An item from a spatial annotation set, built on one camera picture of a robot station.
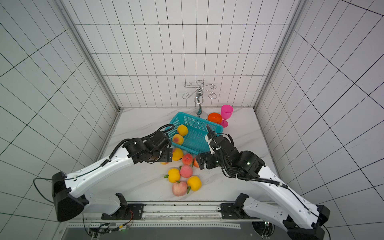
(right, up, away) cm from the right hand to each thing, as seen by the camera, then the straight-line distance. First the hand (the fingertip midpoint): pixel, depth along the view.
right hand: (203, 153), depth 69 cm
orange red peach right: (-3, -9, +15) cm, 18 cm away
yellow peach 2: (-4, -18, +9) cm, 20 cm away
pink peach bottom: (-12, -19, +6) cm, 23 cm away
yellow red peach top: (-14, -4, +14) cm, 20 cm away
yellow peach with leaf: (-12, +9, +30) cm, 33 cm away
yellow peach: (-22, -10, +18) cm, 30 cm away
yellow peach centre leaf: (-15, -14, +11) cm, 24 cm away
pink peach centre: (-9, -13, +12) cm, 20 cm away
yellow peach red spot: (-14, +4, +22) cm, 26 cm away
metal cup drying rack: (0, +36, +21) cm, 42 cm away
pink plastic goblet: (+18, +22, +29) cm, 40 cm away
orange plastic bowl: (+12, +17, +41) cm, 46 cm away
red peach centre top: (-8, -7, +16) cm, 20 cm away
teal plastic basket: (-3, +1, +32) cm, 32 cm away
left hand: (-21, -4, +6) cm, 22 cm away
